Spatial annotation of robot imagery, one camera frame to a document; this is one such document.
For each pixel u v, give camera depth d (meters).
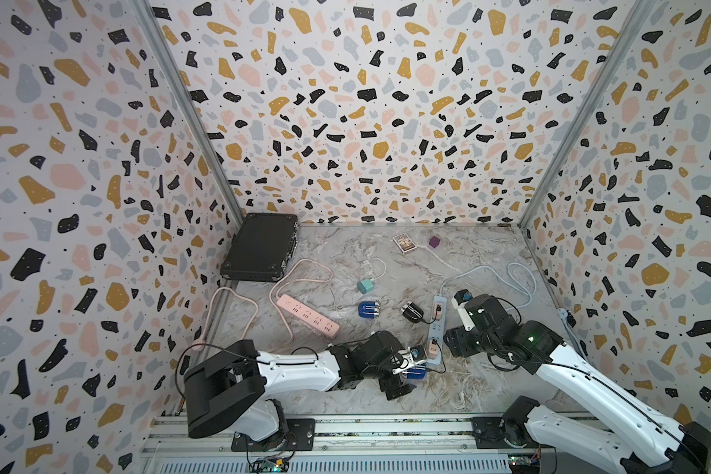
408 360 0.67
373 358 0.62
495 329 0.56
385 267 1.06
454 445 0.73
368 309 0.94
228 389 0.42
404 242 1.14
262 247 1.10
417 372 0.82
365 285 1.01
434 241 1.16
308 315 0.92
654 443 0.40
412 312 0.94
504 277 1.06
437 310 0.89
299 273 1.07
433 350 0.81
